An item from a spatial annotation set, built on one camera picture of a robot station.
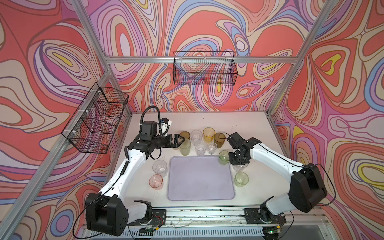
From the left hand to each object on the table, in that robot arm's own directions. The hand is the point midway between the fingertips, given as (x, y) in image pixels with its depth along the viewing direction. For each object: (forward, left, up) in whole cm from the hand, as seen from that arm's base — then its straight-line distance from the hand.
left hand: (179, 138), depth 78 cm
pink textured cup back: (+5, +4, -19) cm, 20 cm away
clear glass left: (-8, +12, -17) cm, 23 cm away
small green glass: (-1, -26, -20) cm, 33 cm away
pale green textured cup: (-15, -35, -21) cm, 43 cm away
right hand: (-8, -32, -15) cm, 37 cm away
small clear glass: (+7, -19, -20) cm, 29 cm away
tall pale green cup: (+3, -2, -16) cm, 16 cm away
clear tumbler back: (+14, -10, -19) cm, 25 cm away
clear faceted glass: (+6, -12, -19) cm, 23 cm away
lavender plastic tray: (-12, -11, -24) cm, 29 cm away
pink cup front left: (-16, +14, -20) cm, 29 cm away
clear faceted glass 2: (-9, -35, -18) cm, 40 cm away
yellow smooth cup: (+14, -18, -15) cm, 28 cm away
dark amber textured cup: (+14, -2, -16) cm, 21 cm away
